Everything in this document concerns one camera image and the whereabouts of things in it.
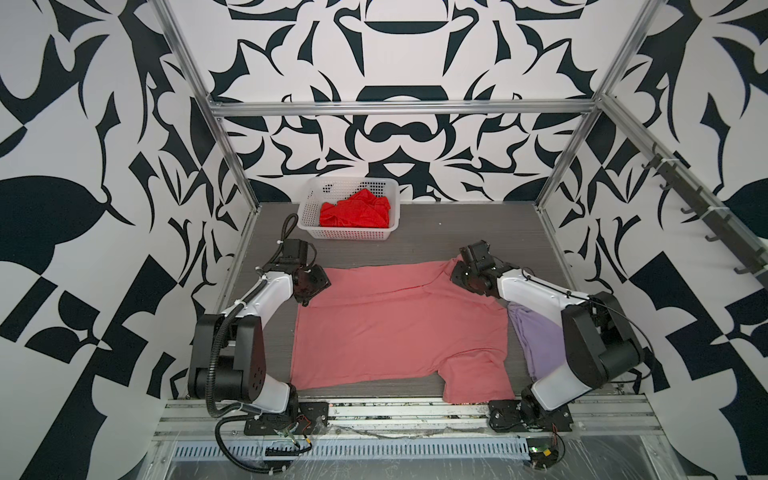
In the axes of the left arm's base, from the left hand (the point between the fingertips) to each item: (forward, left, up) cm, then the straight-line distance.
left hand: (324, 279), depth 91 cm
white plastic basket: (+41, +1, -3) cm, 41 cm away
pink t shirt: (-11, -18, -7) cm, 23 cm away
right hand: (+1, -40, -1) cm, 40 cm away
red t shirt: (+31, -11, -2) cm, 32 cm away
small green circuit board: (-44, -53, -8) cm, 69 cm away
